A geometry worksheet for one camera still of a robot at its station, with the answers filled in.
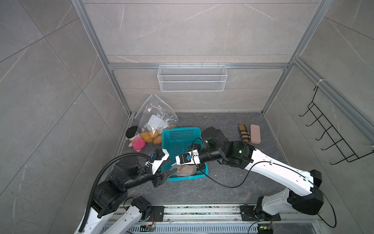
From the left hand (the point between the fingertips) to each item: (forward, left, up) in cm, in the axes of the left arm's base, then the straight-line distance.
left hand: (173, 162), depth 59 cm
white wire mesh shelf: (+64, -10, -1) cm, 65 cm away
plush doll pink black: (+32, +30, -22) cm, 49 cm away
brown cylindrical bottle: (+34, -48, -29) cm, 65 cm away
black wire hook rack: (+2, -75, 0) cm, 75 cm away
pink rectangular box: (+34, -56, -30) cm, 72 cm away
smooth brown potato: (+29, +21, -22) cm, 43 cm away
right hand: (+2, -3, 0) cm, 4 cm away
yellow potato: (+28, +15, -25) cm, 41 cm away
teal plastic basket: (+31, +1, -30) cm, 43 cm away
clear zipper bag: (+38, +15, -13) cm, 43 cm away
